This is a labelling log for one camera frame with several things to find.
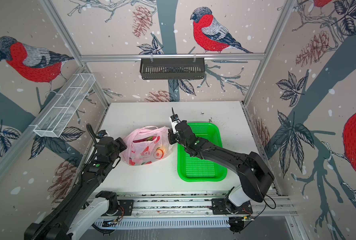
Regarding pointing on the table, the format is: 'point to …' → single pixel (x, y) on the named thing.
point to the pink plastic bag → (146, 145)
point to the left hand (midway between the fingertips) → (121, 138)
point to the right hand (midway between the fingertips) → (167, 131)
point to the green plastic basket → (192, 169)
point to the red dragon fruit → (147, 139)
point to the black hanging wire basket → (172, 68)
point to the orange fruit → (163, 150)
